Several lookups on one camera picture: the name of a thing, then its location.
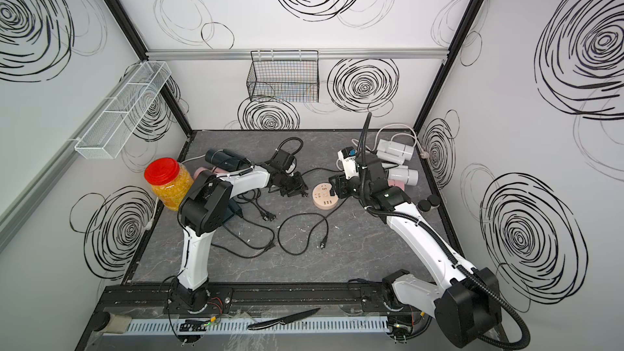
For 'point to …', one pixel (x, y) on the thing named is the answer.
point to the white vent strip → (240, 326)
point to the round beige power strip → (322, 197)
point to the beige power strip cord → (422, 153)
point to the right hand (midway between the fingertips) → (334, 179)
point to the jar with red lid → (171, 180)
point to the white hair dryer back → (394, 152)
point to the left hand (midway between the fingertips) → (307, 189)
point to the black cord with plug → (311, 229)
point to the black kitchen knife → (279, 322)
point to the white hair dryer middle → (410, 176)
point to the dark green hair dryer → (227, 159)
